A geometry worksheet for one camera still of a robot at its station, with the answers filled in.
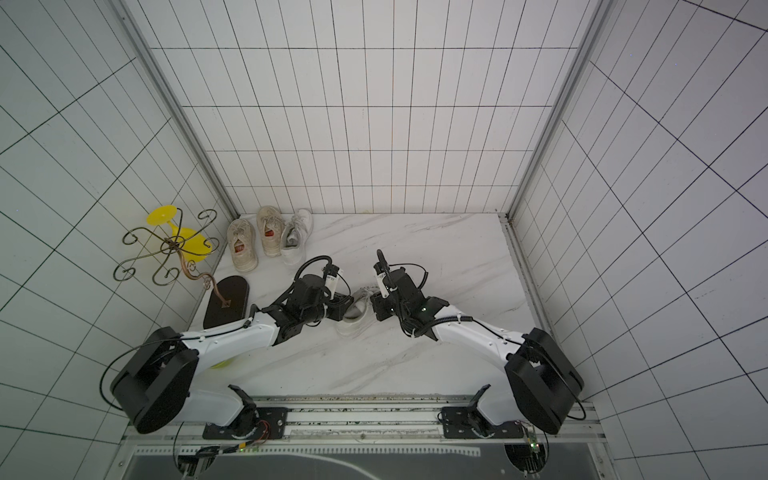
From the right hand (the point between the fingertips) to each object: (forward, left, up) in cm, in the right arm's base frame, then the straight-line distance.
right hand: (376, 289), depth 85 cm
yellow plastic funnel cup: (-1, +45, +19) cm, 49 cm away
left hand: (-3, +9, -4) cm, 10 cm away
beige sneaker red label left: (+21, +51, -3) cm, 55 cm away
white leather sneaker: (-7, +4, -4) cm, 9 cm away
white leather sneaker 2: (+22, +31, -3) cm, 38 cm away
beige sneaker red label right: (+28, +43, -4) cm, 52 cm away
